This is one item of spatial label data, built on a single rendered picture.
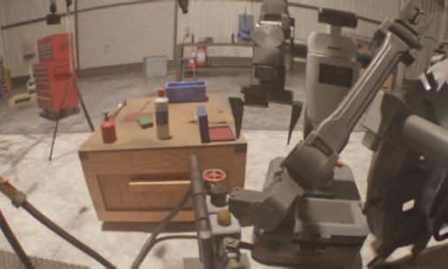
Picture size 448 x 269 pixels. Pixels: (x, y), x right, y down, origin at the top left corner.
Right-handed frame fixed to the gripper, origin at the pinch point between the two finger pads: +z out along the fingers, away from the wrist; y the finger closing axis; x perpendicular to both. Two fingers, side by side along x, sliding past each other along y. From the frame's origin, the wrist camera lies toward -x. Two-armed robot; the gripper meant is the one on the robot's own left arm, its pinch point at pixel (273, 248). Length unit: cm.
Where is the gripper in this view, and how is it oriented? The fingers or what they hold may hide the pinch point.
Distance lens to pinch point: 57.9
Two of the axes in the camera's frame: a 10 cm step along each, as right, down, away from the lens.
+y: -3.0, 3.7, -8.8
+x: 9.5, 1.5, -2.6
